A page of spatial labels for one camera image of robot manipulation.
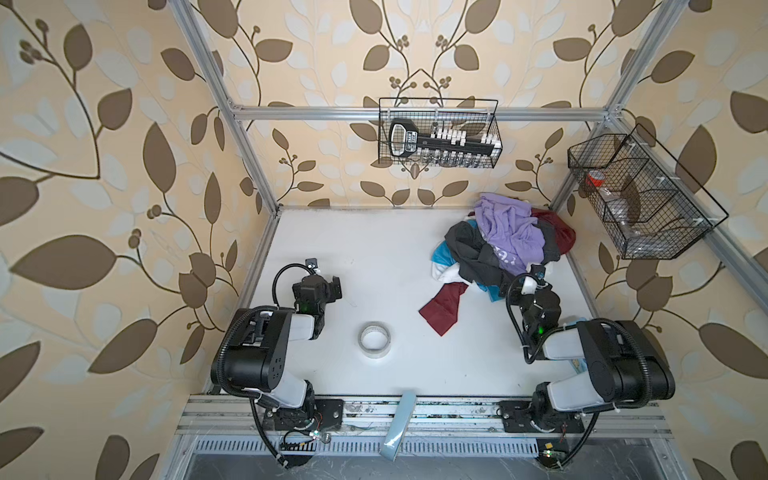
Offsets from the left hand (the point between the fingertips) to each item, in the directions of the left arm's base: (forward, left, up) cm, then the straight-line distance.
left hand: (321, 277), depth 95 cm
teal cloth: (+11, -40, -2) cm, 42 cm away
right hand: (-1, -62, +4) cm, 63 cm away
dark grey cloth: (+7, -51, +2) cm, 51 cm away
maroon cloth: (-7, -39, -5) cm, 40 cm away
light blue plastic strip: (-40, -26, -1) cm, 48 cm away
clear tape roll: (-18, -18, -5) cm, 26 cm away
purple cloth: (+18, -61, +7) cm, 64 cm away
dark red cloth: (+23, -87, -3) cm, 90 cm away
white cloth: (+3, -42, -1) cm, 42 cm away
